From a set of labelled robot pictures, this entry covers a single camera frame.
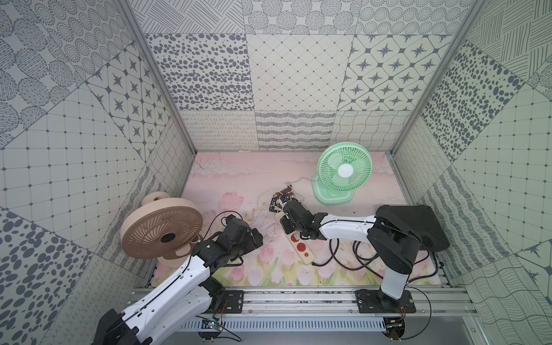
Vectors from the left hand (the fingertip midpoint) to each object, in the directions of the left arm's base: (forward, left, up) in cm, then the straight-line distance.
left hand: (253, 236), depth 80 cm
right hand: (+10, -13, -8) cm, 18 cm away
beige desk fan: (-6, +25, +18) cm, 31 cm away
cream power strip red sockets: (0, -18, -8) cm, 20 cm away
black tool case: (+11, -70, -6) cm, 72 cm away
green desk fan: (+23, -35, +14) cm, 44 cm away
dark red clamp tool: (+26, -12, -7) cm, 30 cm away
